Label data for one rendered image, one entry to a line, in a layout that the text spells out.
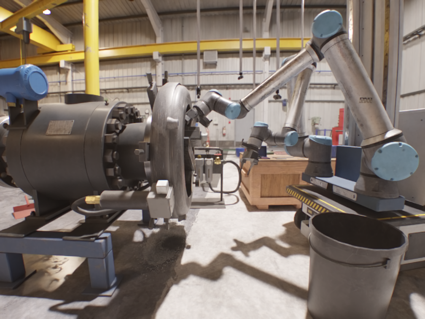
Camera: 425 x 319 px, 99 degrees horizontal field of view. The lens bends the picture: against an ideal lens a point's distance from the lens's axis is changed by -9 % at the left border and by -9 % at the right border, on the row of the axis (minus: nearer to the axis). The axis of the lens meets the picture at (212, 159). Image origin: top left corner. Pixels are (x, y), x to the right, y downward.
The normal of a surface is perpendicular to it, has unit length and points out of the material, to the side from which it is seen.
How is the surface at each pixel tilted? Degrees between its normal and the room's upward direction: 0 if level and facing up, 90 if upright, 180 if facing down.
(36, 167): 100
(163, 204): 112
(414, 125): 90
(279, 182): 90
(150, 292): 0
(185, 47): 90
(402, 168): 94
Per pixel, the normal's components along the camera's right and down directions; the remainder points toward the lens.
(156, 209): 0.00, 0.49
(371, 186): -0.75, -0.27
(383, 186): -0.33, -0.23
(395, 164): -0.46, 0.18
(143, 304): 0.00, -0.99
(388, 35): -0.99, 0.01
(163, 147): 0.02, -0.01
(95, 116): 0.00, -0.55
